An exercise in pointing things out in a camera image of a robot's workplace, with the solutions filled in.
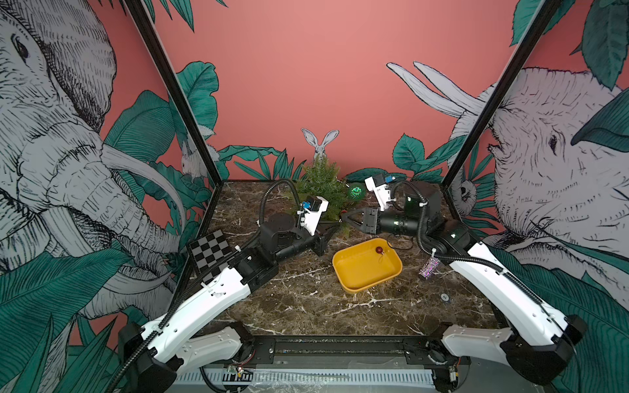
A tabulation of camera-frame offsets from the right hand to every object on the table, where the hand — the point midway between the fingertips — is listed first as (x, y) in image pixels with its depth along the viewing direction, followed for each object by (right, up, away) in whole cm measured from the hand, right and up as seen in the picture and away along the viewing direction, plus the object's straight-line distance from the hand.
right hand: (343, 215), depth 60 cm
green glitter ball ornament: (+5, +6, +11) cm, 14 cm away
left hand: (-1, -2, +4) cm, 4 cm away
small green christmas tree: (-5, +10, +13) cm, 18 cm away
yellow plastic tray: (+9, -21, +28) cm, 36 cm away
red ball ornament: (+17, -16, +35) cm, 42 cm away
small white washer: (+39, -31, +25) cm, 56 cm away
